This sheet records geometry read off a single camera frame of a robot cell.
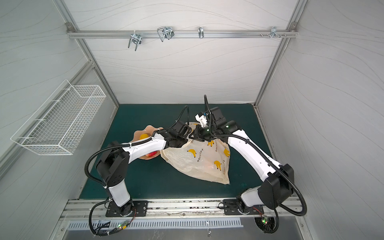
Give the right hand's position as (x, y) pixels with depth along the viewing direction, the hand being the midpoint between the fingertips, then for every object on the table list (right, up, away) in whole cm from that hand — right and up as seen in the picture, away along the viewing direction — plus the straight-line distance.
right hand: (188, 136), depth 74 cm
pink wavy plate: (-29, +1, +27) cm, 39 cm away
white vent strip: (-43, -43, -2) cm, 61 cm away
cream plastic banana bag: (+11, -13, +4) cm, 17 cm away
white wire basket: (-60, +7, -5) cm, 61 cm away
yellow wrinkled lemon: (-30, -3, +22) cm, 37 cm away
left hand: (+5, -9, +8) cm, 13 cm away
